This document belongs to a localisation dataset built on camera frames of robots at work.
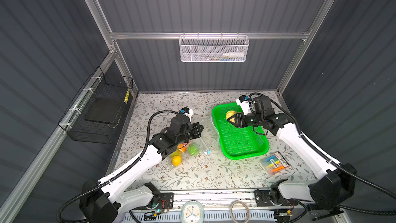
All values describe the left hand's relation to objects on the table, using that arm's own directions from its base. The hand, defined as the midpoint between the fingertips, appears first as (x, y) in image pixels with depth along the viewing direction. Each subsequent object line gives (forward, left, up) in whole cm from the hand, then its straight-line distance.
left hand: (205, 126), depth 74 cm
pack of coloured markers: (-12, -38, -21) cm, 46 cm away
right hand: (+4, -15, -1) cm, 15 cm away
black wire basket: (+4, +52, +6) cm, 52 cm away
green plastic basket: (+2, -21, -23) cm, 31 cm away
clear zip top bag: (+2, -1, -23) cm, 24 cm away
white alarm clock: (-32, +8, -20) cm, 39 cm away
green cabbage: (-5, +6, -13) cm, 16 cm away
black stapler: (-36, -53, -21) cm, 67 cm away
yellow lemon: (-8, +15, -19) cm, 26 cm away
